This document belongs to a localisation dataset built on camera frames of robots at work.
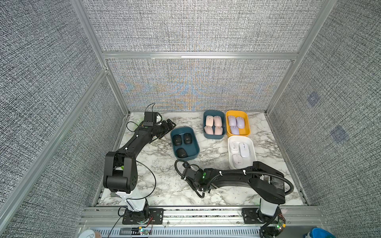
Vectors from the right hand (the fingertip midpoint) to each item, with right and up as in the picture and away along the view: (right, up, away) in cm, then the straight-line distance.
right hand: (193, 175), depth 86 cm
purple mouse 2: (+29, +32, +24) cm, 50 cm away
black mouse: (-10, +19, +15) cm, 26 cm away
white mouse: (+27, +8, +4) cm, 28 cm away
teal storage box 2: (+22, +38, +27) cm, 52 cm away
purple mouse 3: (+36, +31, +24) cm, 53 cm away
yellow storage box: (+37, +24, +20) cm, 48 cm away
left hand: (-11, +29, +5) cm, 31 cm away
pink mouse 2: (+18, +25, +18) cm, 36 cm away
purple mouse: (+30, +26, +20) cm, 45 cm away
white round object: (-47, -19, -21) cm, 55 cm away
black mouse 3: (-7, +11, +9) cm, 16 cm away
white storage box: (+35, +6, +7) cm, 36 cm away
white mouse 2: (+33, +13, +10) cm, 37 cm away
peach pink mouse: (+13, +33, +24) cm, 43 cm away
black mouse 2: (-3, +20, +15) cm, 25 cm away
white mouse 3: (+27, +15, +9) cm, 32 cm away
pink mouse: (+11, +26, +20) cm, 35 cm away
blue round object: (+53, -16, -23) cm, 60 cm away
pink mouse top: (+19, +32, +24) cm, 45 cm away
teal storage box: (0, +13, +12) cm, 17 cm away
